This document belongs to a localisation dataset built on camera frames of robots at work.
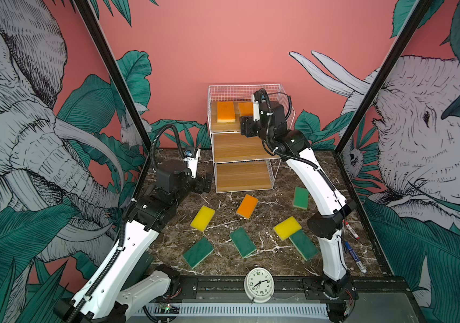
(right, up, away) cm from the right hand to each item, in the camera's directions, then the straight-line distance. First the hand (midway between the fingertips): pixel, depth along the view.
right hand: (246, 113), depth 71 cm
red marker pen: (+47, -45, +19) cm, 68 cm away
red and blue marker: (+46, -57, +10) cm, 73 cm away
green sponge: (-19, -55, +10) cm, 59 cm away
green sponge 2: (-1, -51, +13) cm, 53 cm away
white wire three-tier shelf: (-1, -17, +43) cm, 46 cm away
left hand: (-16, -19, -4) cm, 25 cm away
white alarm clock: (+5, -62, +1) cm, 63 cm away
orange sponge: (+2, -39, +26) cm, 47 cm away
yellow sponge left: (-19, -44, +21) cm, 52 cm away
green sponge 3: (+25, -53, +13) cm, 60 cm away
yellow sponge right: (+20, -47, +18) cm, 54 cm away
